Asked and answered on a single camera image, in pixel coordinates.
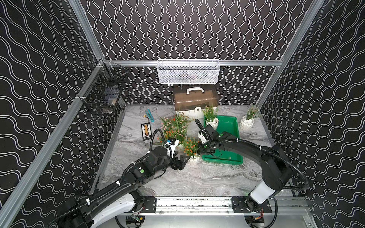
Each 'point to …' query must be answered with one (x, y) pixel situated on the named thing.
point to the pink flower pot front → (209, 113)
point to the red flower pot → (165, 136)
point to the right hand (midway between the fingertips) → (197, 151)
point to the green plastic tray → (230, 123)
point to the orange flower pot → (191, 148)
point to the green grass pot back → (179, 124)
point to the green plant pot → (248, 119)
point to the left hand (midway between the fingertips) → (184, 153)
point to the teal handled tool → (151, 118)
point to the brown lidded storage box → (192, 99)
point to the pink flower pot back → (167, 124)
